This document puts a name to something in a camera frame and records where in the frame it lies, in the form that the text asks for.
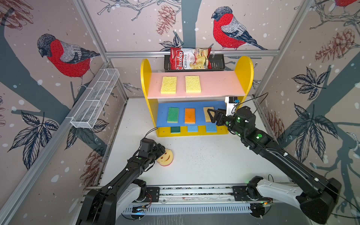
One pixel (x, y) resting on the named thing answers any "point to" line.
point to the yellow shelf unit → (178, 101)
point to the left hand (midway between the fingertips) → (161, 150)
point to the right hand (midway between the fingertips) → (209, 112)
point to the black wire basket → (218, 63)
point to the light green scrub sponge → (173, 115)
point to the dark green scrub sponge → (175, 130)
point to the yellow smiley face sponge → (167, 159)
